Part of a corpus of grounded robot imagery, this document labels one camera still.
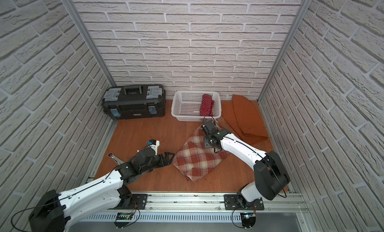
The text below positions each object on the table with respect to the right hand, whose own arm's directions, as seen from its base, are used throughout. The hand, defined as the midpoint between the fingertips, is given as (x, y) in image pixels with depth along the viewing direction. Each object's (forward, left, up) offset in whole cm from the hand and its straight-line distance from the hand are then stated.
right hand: (212, 142), depth 87 cm
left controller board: (-33, +49, -10) cm, 59 cm away
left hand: (-7, +24, +2) cm, 25 cm away
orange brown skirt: (+21, -26, -7) cm, 34 cm away
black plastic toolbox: (+27, +48, +11) cm, 56 cm away
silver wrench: (-5, +57, -7) cm, 58 cm away
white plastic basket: (+31, +15, 0) cm, 35 cm away
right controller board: (-38, -13, -9) cm, 41 cm away
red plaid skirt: (-9, +12, -5) cm, 15 cm away
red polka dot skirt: (+29, +1, -1) cm, 29 cm away
